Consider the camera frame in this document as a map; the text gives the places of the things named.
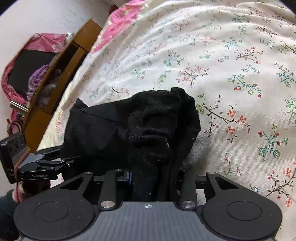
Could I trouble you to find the black pants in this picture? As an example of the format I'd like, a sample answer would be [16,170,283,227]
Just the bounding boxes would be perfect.
[61,87,201,201]

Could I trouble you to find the floral white bed sheet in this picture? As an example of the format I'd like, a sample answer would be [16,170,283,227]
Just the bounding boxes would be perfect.
[38,0,296,241]

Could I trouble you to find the cream pink quilt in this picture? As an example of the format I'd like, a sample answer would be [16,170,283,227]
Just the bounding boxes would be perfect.
[38,0,149,151]

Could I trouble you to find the pink floral bag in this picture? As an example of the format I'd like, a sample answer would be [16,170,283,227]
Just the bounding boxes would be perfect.
[1,33,68,104]

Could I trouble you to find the wooden desk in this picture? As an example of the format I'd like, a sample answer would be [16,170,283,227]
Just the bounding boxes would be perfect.
[23,19,101,152]

